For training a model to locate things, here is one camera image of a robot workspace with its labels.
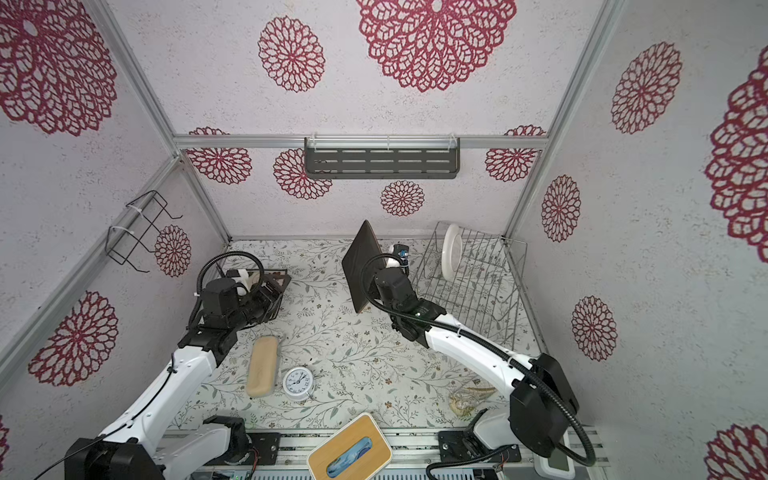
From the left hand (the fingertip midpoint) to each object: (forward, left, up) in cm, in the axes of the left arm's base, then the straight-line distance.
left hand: (287, 291), depth 81 cm
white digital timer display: (-39, -65, -15) cm, 77 cm away
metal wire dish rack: (+17, -59, -18) cm, 64 cm away
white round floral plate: (+18, -49, -6) cm, 52 cm away
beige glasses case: (-15, +8, -16) cm, 23 cm away
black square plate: (+5, -21, +11) cm, 24 cm away
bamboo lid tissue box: (-36, -18, -18) cm, 44 cm away
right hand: (+3, -24, +6) cm, 25 cm away
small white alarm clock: (-19, -2, -17) cm, 25 cm away
